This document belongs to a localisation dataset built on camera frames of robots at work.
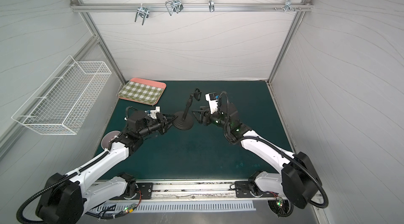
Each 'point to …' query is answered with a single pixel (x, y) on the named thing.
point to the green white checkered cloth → (141, 92)
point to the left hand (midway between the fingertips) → (178, 117)
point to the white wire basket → (62, 102)
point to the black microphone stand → (184, 120)
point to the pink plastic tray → (147, 82)
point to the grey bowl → (107, 138)
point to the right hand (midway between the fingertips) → (196, 109)
